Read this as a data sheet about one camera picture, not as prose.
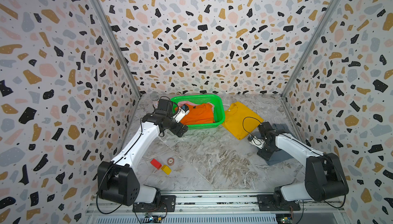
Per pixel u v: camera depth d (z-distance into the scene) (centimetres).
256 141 83
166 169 84
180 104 110
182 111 73
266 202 74
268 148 75
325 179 43
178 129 73
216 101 110
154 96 81
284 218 71
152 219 70
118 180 41
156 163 86
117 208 44
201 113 106
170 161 87
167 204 74
